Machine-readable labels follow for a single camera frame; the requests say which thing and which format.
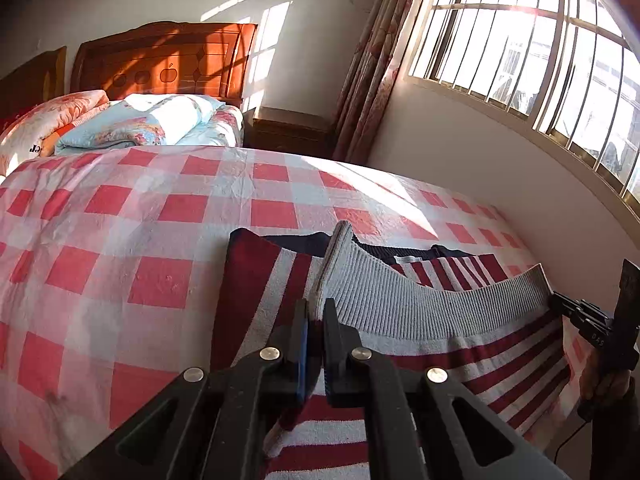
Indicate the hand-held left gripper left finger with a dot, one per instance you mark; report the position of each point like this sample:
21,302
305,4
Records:
302,355

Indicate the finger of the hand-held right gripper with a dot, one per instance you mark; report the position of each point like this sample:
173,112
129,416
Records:
582,317

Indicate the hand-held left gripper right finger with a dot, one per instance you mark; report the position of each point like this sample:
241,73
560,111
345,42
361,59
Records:
331,355

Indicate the red grey striped navy sweater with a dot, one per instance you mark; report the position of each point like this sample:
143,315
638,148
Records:
400,300

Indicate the person's right hand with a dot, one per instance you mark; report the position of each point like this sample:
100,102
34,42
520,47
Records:
597,375

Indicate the pink checked bed sheet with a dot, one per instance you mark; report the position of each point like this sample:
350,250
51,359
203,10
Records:
150,240

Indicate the wooden nightstand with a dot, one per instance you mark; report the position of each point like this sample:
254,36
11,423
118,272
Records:
290,132

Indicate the barred window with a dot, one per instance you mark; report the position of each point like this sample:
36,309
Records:
540,45

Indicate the light blue floral quilt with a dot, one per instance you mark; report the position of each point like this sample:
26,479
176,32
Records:
150,120

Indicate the pink floral curtain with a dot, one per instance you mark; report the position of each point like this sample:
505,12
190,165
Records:
370,75

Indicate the orange wooden headboard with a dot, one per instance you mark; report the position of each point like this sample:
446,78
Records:
165,60

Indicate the pink floral quilt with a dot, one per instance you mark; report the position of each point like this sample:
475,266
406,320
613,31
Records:
40,125

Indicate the red patterned blanket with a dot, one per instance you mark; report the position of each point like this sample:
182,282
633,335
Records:
12,121

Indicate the dark brown wooden headboard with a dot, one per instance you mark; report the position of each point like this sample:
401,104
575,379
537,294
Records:
30,85

